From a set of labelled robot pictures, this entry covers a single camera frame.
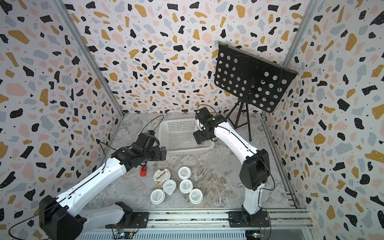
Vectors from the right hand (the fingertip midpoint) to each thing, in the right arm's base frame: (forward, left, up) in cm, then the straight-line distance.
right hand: (202, 137), depth 86 cm
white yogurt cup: (-29, +22, -11) cm, 39 cm away
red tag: (-14, +36, -17) cm, 42 cm away
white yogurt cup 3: (-24, +8, -11) cm, 28 cm away
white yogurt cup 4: (-29, +3, -11) cm, 31 cm away
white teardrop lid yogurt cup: (-24, +17, -12) cm, 32 cm away
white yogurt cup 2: (-17, +10, -11) cm, 22 cm away
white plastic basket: (+14, +19, -17) cm, 29 cm away
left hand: (-10, +22, +1) cm, 24 cm away
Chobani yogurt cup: (-18, +23, -12) cm, 32 cm away
